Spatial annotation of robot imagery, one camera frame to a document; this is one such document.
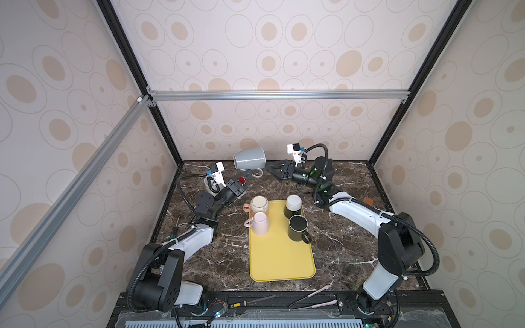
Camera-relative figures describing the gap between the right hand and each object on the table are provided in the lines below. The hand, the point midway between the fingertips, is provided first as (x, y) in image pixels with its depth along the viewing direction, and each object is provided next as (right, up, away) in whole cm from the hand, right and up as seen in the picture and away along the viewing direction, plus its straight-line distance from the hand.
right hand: (266, 170), depth 70 cm
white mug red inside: (-12, -3, +33) cm, 35 cm away
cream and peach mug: (-4, -14, +22) cm, 27 cm away
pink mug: (-3, -21, +15) cm, 26 cm away
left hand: (-3, -1, -1) cm, 4 cm away
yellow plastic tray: (+4, -35, +15) cm, 39 cm away
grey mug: (-4, +4, +2) cm, 6 cm away
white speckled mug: (-18, -5, -2) cm, 19 cm away
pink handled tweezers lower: (+23, -47, +3) cm, 53 cm away
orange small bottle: (+51, -14, +32) cm, 62 cm away
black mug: (+13, -23, +13) cm, 29 cm away
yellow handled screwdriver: (-8, -48, +3) cm, 49 cm away
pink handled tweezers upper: (+21, -45, +7) cm, 50 cm away
